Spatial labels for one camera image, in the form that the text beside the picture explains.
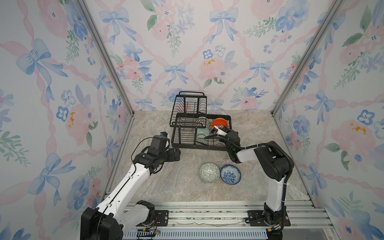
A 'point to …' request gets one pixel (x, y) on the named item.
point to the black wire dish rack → (192, 128)
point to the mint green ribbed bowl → (203, 132)
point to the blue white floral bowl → (230, 174)
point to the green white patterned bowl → (209, 172)
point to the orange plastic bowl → (220, 121)
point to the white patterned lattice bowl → (201, 121)
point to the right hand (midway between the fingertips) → (227, 124)
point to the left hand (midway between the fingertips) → (173, 151)
